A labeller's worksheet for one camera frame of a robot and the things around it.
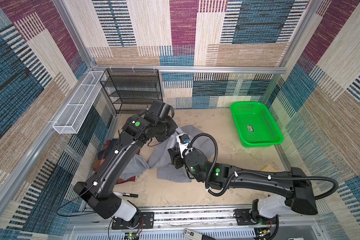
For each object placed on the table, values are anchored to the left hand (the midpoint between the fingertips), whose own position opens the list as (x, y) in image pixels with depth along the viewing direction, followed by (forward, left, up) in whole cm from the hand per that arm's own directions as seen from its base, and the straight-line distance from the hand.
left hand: (178, 126), depth 68 cm
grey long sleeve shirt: (-4, +12, -21) cm, 24 cm away
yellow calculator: (-7, -53, -33) cm, 62 cm away
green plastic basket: (+23, -54, -31) cm, 66 cm away
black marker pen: (-20, +26, -33) cm, 47 cm away
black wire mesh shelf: (+46, +33, -15) cm, 59 cm away
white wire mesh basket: (+4, +50, 0) cm, 50 cm away
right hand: (-8, +2, -7) cm, 11 cm away
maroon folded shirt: (-13, +30, -31) cm, 45 cm away
